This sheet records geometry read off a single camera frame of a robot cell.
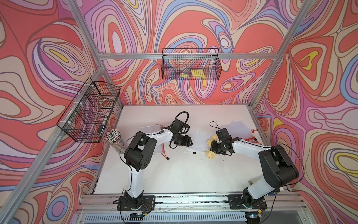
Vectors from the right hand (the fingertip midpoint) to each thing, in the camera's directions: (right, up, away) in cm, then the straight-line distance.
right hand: (212, 152), depth 93 cm
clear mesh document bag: (-8, +8, +6) cm, 13 cm away
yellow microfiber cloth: (-2, 0, -4) cm, 4 cm away
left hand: (-14, +5, +2) cm, 15 cm away
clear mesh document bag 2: (+22, +15, +9) cm, 28 cm away
